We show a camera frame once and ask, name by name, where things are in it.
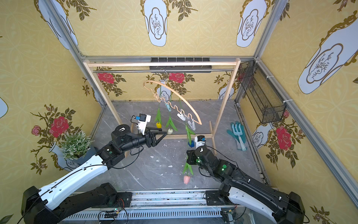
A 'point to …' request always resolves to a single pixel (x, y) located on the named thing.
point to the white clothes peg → (182, 116)
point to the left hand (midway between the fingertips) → (166, 133)
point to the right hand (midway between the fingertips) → (186, 154)
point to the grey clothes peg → (192, 125)
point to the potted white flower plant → (75, 148)
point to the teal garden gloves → (243, 136)
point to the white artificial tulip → (170, 123)
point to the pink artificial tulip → (187, 178)
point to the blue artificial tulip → (191, 143)
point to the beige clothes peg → (159, 100)
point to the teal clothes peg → (168, 106)
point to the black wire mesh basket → (268, 106)
